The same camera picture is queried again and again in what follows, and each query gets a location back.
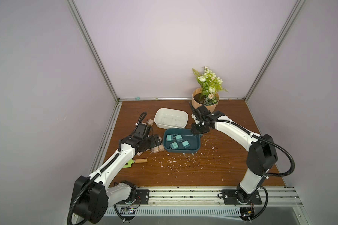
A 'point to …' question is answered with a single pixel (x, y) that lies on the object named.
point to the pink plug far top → (150, 122)
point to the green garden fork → (129, 163)
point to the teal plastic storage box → (195, 140)
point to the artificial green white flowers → (210, 86)
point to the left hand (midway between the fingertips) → (156, 141)
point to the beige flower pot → (201, 96)
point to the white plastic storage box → (171, 118)
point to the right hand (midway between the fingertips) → (194, 129)
